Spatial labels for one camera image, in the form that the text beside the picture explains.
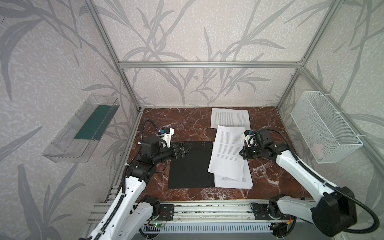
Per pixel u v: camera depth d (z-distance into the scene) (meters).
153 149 0.54
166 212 0.73
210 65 1.74
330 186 0.42
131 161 0.55
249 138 0.74
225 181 0.84
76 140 0.64
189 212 0.75
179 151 0.63
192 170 0.86
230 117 1.16
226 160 0.87
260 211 0.74
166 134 0.65
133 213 0.57
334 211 0.39
